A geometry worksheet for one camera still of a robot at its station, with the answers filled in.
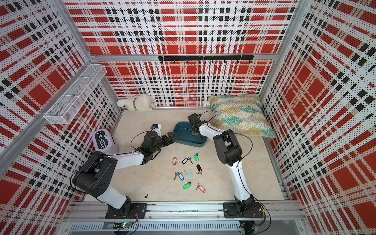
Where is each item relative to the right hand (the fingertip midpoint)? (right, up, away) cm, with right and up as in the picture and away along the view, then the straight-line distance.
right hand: (201, 129), depth 105 cm
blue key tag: (-13, -28, -19) cm, 36 cm away
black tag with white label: (-11, -20, -14) cm, 26 cm away
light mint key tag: (-8, -26, -19) cm, 33 cm away
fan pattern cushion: (+28, +11, -10) cm, 31 cm away
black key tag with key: (-1, -24, -17) cm, 29 cm away
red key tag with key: (-1, -32, -23) cm, 40 cm away
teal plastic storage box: (-13, -1, +1) cm, 13 cm away
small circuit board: (-39, -45, -36) cm, 69 cm away
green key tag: (-9, -31, -23) cm, 40 cm away
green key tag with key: (-4, -17, -12) cm, 21 cm away
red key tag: (-17, -19, -13) cm, 29 cm away
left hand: (-18, -3, -13) cm, 22 cm away
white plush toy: (-44, +20, +6) cm, 49 cm away
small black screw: (-31, -35, -27) cm, 54 cm away
